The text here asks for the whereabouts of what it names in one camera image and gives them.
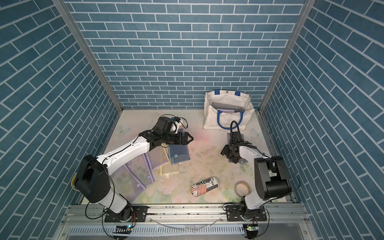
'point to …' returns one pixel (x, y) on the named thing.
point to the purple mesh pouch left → (157, 157)
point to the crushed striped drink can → (203, 187)
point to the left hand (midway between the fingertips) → (191, 139)
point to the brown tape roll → (242, 188)
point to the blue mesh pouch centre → (177, 153)
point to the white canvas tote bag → (214, 119)
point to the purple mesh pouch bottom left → (126, 183)
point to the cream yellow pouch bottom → (168, 167)
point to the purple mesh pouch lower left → (141, 168)
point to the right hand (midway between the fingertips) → (226, 155)
